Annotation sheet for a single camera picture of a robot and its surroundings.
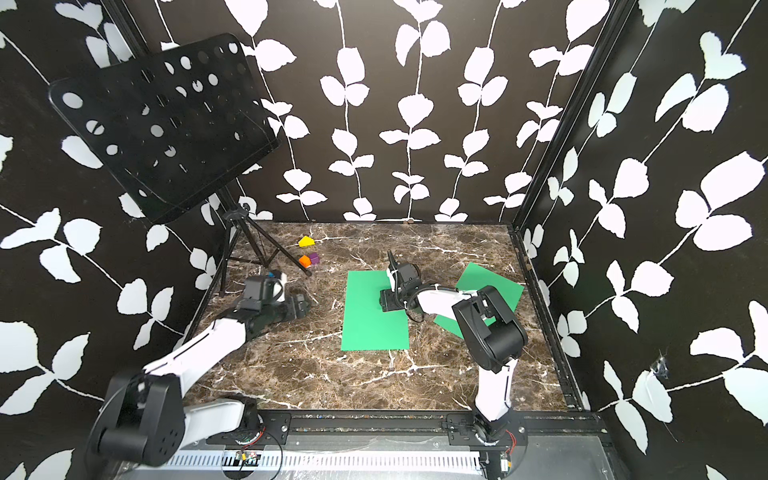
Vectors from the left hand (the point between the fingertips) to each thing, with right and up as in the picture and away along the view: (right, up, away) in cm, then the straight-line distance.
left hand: (301, 300), depth 89 cm
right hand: (+25, 0, +8) cm, 26 cm away
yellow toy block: (-6, +19, +24) cm, 31 cm away
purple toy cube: (-1, +12, +18) cm, 22 cm away
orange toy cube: (-4, +11, +18) cm, 21 cm away
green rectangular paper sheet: (+19, -10, +4) cm, 22 cm away
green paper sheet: (+57, +5, +16) cm, 60 cm away
